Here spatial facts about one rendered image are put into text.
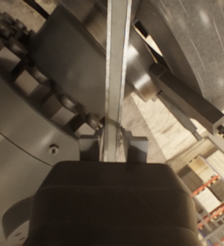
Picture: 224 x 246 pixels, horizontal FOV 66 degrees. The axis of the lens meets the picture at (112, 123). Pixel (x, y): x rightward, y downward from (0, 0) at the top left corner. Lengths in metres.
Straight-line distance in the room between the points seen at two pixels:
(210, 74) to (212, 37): 0.06
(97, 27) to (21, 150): 0.29
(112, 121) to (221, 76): 0.22
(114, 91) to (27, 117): 0.24
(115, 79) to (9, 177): 0.35
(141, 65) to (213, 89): 0.16
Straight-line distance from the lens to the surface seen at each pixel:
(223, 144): 7.89
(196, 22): 0.28
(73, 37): 0.46
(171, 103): 0.61
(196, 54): 0.30
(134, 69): 0.42
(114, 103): 0.16
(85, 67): 0.45
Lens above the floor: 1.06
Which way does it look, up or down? 29 degrees down
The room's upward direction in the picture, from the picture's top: 143 degrees clockwise
